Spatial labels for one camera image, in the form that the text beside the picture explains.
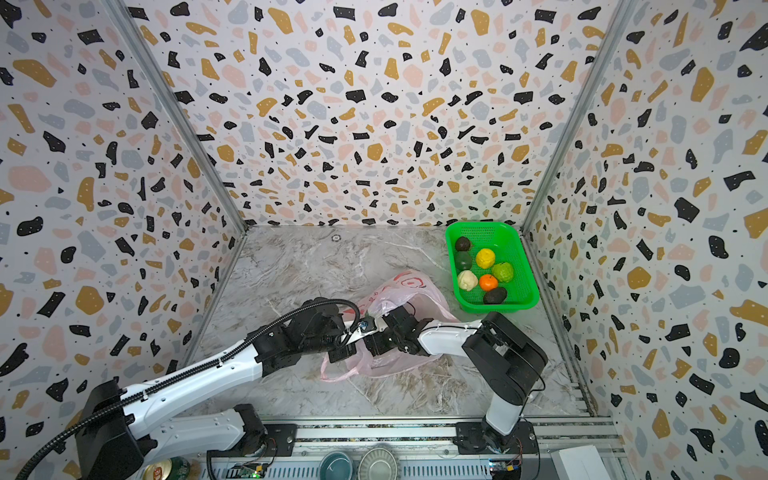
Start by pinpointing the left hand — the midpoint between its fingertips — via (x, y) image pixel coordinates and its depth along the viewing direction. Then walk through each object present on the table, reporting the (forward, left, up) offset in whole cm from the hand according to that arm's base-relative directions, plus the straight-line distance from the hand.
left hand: (363, 328), depth 76 cm
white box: (-28, -50, -11) cm, 58 cm away
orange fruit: (+22, -39, -13) cm, 47 cm away
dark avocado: (+17, -41, -12) cm, 45 cm away
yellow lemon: (+32, -40, -12) cm, 53 cm away
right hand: (+4, +1, -13) cm, 13 cm away
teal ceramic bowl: (-27, +6, -16) cm, 32 cm away
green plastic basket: (+29, -42, -13) cm, 53 cm away
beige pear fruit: (+22, -32, -12) cm, 41 cm away
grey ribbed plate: (-27, -4, -16) cm, 31 cm away
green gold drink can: (-28, +38, -5) cm, 47 cm away
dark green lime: (+30, -32, -11) cm, 45 cm away
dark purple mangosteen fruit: (+40, -33, -14) cm, 54 cm away
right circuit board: (-29, -34, -17) cm, 48 cm away
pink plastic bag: (+6, -12, +8) cm, 16 cm away
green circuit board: (-28, +27, -17) cm, 42 cm away
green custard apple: (+25, -44, -11) cm, 52 cm away
